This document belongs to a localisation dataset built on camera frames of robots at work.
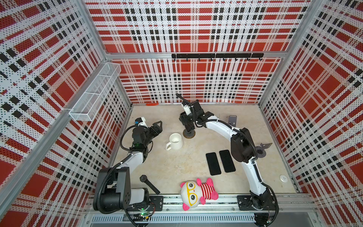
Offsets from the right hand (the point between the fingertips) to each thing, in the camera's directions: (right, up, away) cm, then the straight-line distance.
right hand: (185, 115), depth 97 cm
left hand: (-16, -5, -8) cm, 18 cm away
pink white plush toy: (+5, -40, -26) cm, 48 cm away
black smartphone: (+18, -31, -8) cm, 37 cm away
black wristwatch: (-24, -38, -14) cm, 47 cm away
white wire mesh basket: (-65, +5, -5) cm, 65 cm away
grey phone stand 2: (+34, -3, +2) cm, 34 cm away
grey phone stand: (+50, -23, -5) cm, 55 cm away
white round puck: (+58, -37, -15) cm, 71 cm away
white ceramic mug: (-6, -17, -6) cm, 19 cm away
